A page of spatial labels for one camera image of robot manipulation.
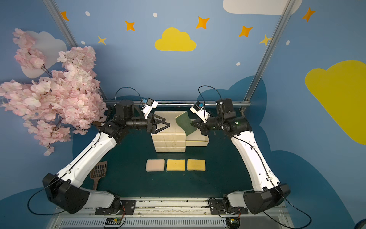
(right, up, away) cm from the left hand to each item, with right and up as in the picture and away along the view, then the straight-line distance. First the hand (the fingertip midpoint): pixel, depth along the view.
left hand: (167, 120), depth 68 cm
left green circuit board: (-28, -52, +5) cm, 60 cm away
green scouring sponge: (+8, 0, -1) cm, 8 cm away
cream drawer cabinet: (+1, -11, +14) cm, 17 cm away
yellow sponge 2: (+14, -28, +21) cm, 37 cm away
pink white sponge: (-11, -28, +21) cm, 36 cm away
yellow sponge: (+3, -28, +21) cm, 35 cm away
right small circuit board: (+34, -54, +6) cm, 64 cm away
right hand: (+14, -1, +2) cm, 14 cm away
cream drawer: (+16, -12, +27) cm, 34 cm away
